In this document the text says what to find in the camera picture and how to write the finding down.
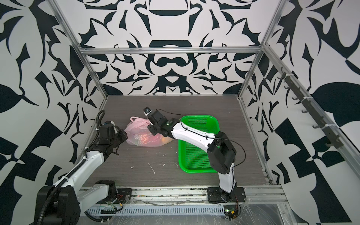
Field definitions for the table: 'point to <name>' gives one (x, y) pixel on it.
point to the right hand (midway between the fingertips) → (153, 120)
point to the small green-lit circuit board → (230, 213)
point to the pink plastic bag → (138, 133)
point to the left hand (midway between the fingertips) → (124, 130)
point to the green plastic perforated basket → (193, 158)
